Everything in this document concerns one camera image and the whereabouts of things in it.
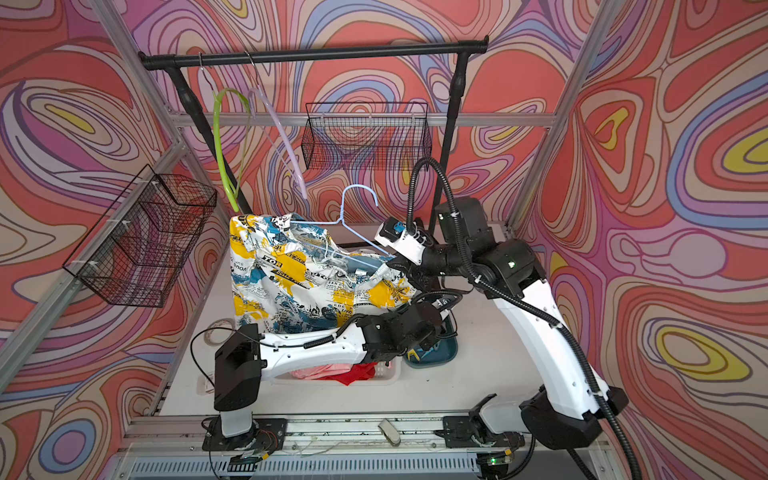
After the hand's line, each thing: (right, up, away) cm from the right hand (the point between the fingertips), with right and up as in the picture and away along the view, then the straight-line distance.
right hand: (395, 268), depth 60 cm
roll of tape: (-55, -23, +32) cm, 67 cm away
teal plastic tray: (+14, -27, +25) cm, 39 cm away
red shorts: (-9, -27, +15) cm, 32 cm away
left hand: (+13, -14, +15) cm, 24 cm away
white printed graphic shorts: (-23, -2, +3) cm, 23 cm away
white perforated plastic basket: (-2, -30, +21) cm, 37 cm away
